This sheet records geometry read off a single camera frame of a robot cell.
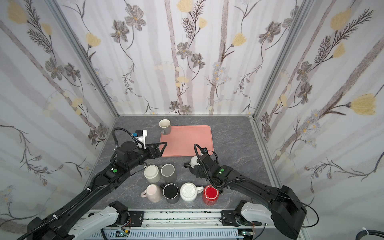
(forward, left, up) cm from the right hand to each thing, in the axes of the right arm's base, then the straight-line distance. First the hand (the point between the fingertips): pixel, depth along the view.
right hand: (199, 162), depth 83 cm
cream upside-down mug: (-6, +26, -4) cm, 27 cm away
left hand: (+5, +21, +14) cm, 26 cm away
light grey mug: (+31, +25, -6) cm, 40 cm away
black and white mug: (0, +5, -4) cm, 7 cm away
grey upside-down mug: (-5, +17, -1) cm, 18 cm away
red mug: (-17, -6, -1) cm, 18 cm away
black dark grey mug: (-16, +15, -3) cm, 22 cm away
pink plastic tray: (+19, +13, -8) cm, 24 cm away
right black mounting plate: (-26, -15, -7) cm, 31 cm away
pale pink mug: (-16, +23, -2) cm, 29 cm away
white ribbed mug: (-15, +5, -2) cm, 16 cm away
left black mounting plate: (-27, +31, -9) cm, 42 cm away
